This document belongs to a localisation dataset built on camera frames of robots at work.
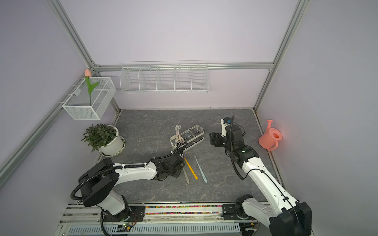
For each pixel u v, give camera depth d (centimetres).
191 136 101
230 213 73
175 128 87
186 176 85
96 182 45
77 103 79
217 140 68
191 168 89
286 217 38
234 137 56
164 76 100
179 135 91
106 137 84
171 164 68
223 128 69
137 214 73
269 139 89
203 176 86
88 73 85
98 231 70
